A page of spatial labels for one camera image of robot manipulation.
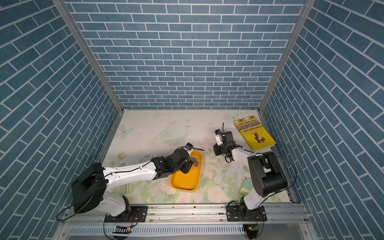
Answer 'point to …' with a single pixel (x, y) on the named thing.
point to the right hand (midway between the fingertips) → (217, 146)
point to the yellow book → (255, 135)
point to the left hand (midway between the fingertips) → (193, 162)
